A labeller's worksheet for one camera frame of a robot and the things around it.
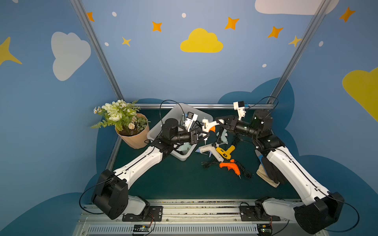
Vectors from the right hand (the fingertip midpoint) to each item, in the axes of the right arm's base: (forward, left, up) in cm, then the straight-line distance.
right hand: (218, 118), depth 67 cm
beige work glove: (-10, -32, -37) cm, 50 cm away
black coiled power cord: (-6, +2, -36) cm, 37 cm away
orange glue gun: (-7, -13, -36) cm, 38 cm away
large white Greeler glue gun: (+3, 0, -34) cm, 34 cm away
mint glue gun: (+15, -10, -35) cm, 39 cm away
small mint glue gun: (+3, +17, -33) cm, 37 cm away
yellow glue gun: (+1, -10, -35) cm, 37 cm away
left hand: (-4, +4, -6) cm, 8 cm away
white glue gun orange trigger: (-2, +4, -3) cm, 5 cm away
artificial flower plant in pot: (+7, +49, -18) cm, 53 cm away
